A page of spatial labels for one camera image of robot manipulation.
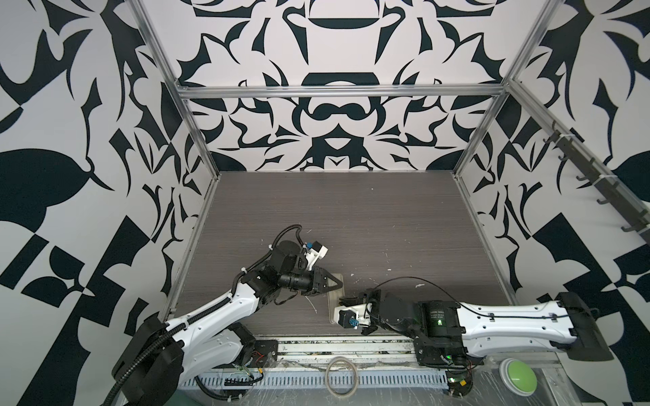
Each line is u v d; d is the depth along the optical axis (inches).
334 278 28.4
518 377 27.4
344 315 21.3
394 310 19.8
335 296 27.6
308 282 26.3
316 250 28.7
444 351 26.0
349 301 25.6
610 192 22.0
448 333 19.8
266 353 29.1
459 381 27.9
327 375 27.7
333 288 27.7
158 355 15.8
